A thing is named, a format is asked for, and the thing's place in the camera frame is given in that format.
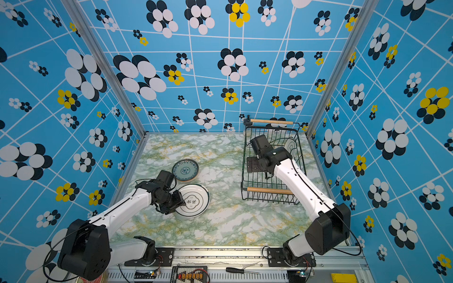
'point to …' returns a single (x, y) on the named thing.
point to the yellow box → (337, 277)
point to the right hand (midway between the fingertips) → (262, 164)
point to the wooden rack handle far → (272, 121)
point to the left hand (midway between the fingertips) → (185, 203)
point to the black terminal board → (189, 274)
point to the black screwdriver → (239, 270)
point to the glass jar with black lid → (248, 122)
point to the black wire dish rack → (261, 187)
